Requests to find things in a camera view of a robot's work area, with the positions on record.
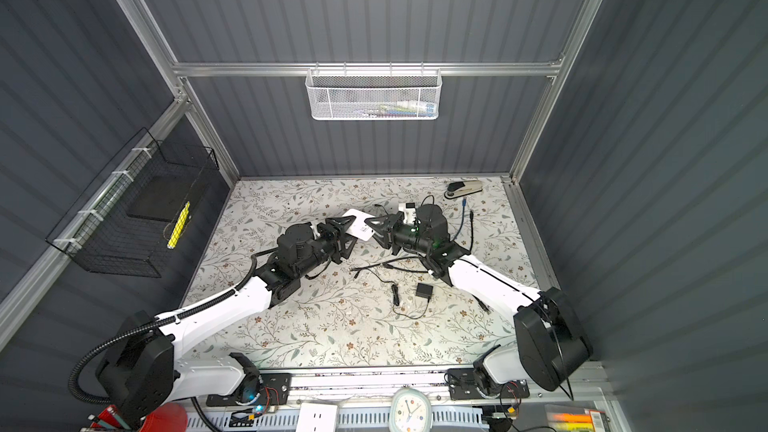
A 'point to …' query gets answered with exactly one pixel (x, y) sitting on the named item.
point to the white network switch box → (359, 228)
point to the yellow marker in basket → (179, 225)
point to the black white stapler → (457, 189)
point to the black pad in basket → (163, 198)
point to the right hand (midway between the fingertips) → (366, 227)
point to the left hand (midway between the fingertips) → (359, 221)
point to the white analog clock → (411, 412)
